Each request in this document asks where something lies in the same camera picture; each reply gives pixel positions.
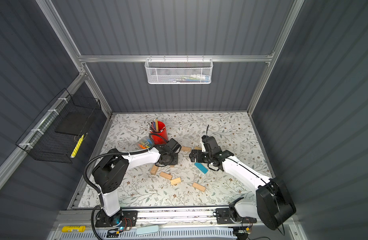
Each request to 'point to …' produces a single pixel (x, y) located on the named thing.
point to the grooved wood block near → (175, 181)
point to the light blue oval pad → (147, 229)
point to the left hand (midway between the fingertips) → (175, 161)
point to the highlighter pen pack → (144, 144)
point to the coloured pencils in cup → (153, 125)
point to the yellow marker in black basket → (77, 146)
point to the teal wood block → (201, 167)
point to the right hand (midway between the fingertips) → (197, 156)
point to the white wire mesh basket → (178, 71)
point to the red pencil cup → (157, 140)
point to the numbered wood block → (199, 187)
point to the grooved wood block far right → (197, 148)
